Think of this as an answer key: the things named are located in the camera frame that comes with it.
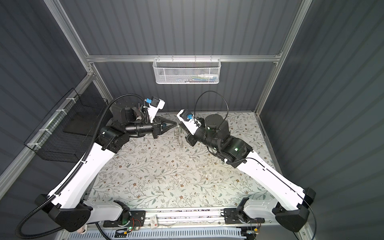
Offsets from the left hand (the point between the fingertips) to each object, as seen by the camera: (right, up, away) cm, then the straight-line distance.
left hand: (176, 123), depth 60 cm
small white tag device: (-13, -48, +12) cm, 51 cm away
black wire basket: (-56, -5, +13) cm, 58 cm away
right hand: (+2, 0, 0) cm, 3 cm away
